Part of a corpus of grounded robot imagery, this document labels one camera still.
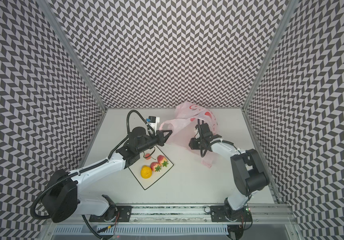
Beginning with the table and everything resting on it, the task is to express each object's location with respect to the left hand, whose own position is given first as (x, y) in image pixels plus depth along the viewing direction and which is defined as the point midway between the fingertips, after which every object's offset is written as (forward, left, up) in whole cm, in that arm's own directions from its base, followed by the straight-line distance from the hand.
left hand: (173, 133), depth 76 cm
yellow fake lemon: (-14, +15, -18) cm, 27 cm away
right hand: (+2, -11, -20) cm, 23 cm away
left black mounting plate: (-33, +27, -18) cm, 46 cm away
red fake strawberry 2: (-10, +10, -18) cm, 23 cm away
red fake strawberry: (-7, +7, -18) cm, 20 cm away
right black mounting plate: (-34, -24, -15) cm, 44 cm away
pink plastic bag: (+3, -5, +1) cm, 6 cm away
